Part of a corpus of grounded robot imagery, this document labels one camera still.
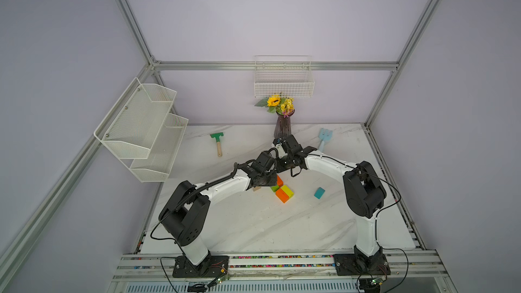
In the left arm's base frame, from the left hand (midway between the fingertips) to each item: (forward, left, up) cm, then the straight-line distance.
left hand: (272, 180), depth 89 cm
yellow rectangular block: (-4, -8, -6) cm, 11 cm away
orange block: (+2, -4, -6) cm, 7 cm away
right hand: (+9, -3, -2) cm, 9 cm away
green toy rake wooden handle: (+24, +28, -5) cm, 37 cm away
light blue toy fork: (+31, -31, -4) cm, 44 cm away
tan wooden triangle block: (-1, +7, -5) cm, 9 cm away
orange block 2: (-5, -5, -6) cm, 9 cm away
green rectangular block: (-1, -1, -5) cm, 6 cm away
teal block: (-2, -23, -7) cm, 24 cm away
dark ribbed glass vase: (+31, -6, +3) cm, 32 cm away
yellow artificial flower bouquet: (+31, -2, +18) cm, 36 cm away
